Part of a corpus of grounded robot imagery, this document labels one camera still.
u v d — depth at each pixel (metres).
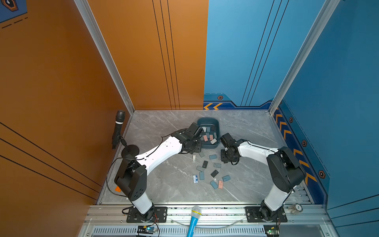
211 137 1.02
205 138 1.01
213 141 0.99
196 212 0.71
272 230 0.71
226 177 0.85
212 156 0.94
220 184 0.83
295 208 0.70
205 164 0.91
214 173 0.87
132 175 0.44
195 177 0.85
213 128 1.08
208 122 1.08
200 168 0.89
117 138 0.79
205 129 1.08
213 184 0.83
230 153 0.69
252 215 0.72
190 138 0.61
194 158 0.93
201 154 0.95
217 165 0.91
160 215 0.74
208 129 1.06
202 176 0.86
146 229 0.71
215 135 1.02
